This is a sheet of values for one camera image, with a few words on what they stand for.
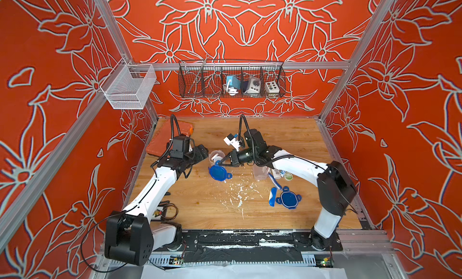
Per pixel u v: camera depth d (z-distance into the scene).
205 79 1.01
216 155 0.86
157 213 0.79
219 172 0.76
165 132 1.07
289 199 0.85
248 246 0.73
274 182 0.90
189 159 0.68
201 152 0.75
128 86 0.93
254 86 0.91
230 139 0.76
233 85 0.85
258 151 0.67
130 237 0.39
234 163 0.70
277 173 0.90
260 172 0.92
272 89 0.93
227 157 0.74
